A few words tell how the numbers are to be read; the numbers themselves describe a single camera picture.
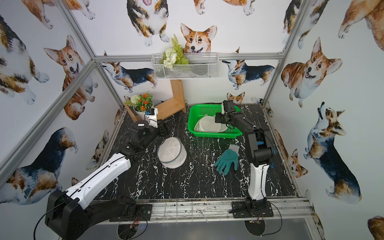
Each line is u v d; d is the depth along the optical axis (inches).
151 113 25.6
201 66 36.4
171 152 33.0
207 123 41.8
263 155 21.6
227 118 29.9
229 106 32.1
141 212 28.9
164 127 27.3
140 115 37.0
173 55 30.8
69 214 15.0
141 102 36.4
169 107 43.5
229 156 36.6
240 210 28.8
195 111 43.3
